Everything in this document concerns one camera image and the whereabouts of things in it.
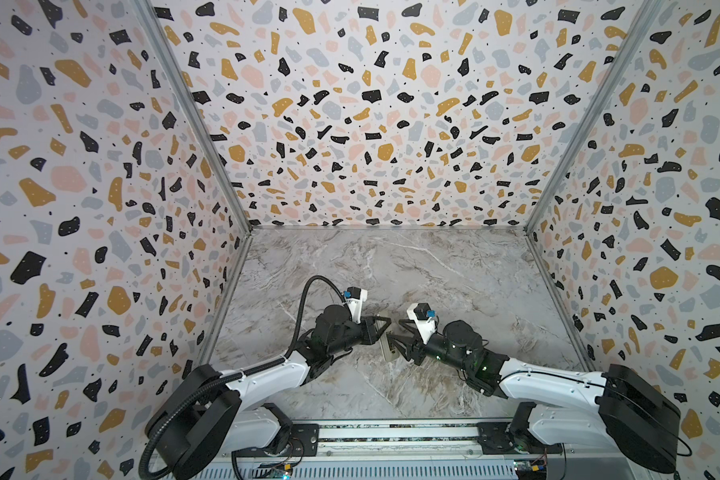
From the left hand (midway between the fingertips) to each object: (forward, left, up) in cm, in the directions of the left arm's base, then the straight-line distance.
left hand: (391, 319), depth 78 cm
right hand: (-3, 0, +2) cm, 3 cm away
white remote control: (-7, 0, -6) cm, 10 cm away
